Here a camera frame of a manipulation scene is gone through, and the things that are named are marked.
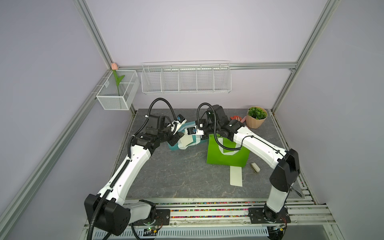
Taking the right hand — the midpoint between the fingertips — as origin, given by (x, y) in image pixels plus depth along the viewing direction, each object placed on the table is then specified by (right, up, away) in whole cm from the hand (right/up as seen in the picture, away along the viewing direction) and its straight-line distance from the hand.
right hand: (188, 126), depth 77 cm
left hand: (-5, -3, -1) cm, 6 cm away
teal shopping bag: (+1, +1, -10) cm, 11 cm away
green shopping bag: (+16, -17, +10) cm, 25 cm away
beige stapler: (+39, -25, +10) cm, 48 cm away
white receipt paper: (+27, -30, +10) cm, 42 cm away
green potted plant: (+45, +9, +22) cm, 51 cm away
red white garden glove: (+36, +6, +36) cm, 51 cm away
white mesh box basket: (-43, +22, +12) cm, 50 cm away
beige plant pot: (+44, +2, +28) cm, 52 cm away
